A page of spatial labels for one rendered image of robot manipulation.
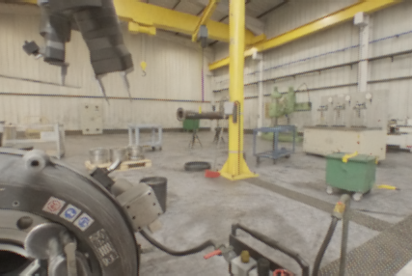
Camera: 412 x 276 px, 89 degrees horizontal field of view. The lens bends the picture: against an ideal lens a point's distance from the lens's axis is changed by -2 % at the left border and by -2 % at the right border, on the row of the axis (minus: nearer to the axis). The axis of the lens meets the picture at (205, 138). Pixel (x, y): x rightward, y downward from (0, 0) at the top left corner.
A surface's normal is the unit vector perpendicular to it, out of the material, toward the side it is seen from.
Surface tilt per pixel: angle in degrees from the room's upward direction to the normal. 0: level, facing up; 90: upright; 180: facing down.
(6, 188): 90
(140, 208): 90
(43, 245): 90
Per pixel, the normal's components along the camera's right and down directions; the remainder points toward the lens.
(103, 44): -0.07, 0.60
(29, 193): 0.59, 0.07
